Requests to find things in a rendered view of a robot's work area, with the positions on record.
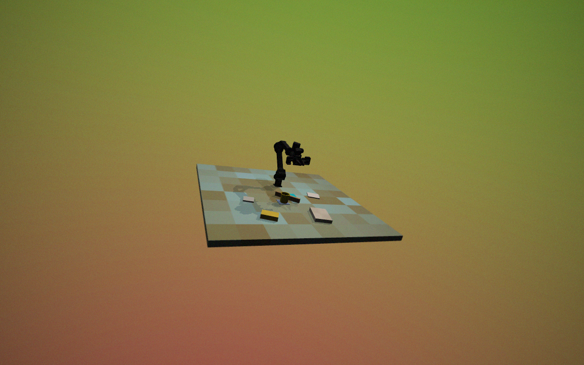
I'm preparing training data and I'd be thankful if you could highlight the yellow rectangular block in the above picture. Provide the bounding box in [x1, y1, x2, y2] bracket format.
[260, 209, 279, 222]

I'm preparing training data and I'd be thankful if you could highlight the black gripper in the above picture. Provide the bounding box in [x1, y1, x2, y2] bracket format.
[286, 155, 311, 166]

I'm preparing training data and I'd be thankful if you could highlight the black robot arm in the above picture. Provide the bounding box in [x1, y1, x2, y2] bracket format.
[273, 140, 304, 187]

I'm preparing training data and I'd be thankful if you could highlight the yellow cup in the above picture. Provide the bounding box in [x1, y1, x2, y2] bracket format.
[280, 192, 290, 204]

